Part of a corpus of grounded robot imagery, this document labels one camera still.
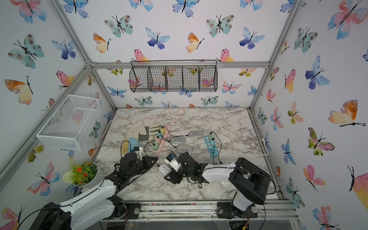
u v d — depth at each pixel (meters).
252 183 0.44
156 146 0.91
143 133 1.04
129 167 0.65
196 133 1.04
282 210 0.76
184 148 0.97
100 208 0.57
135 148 0.79
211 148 0.96
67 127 1.12
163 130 0.99
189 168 0.66
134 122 1.11
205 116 1.14
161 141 0.98
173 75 0.98
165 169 0.79
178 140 1.01
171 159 0.73
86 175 0.71
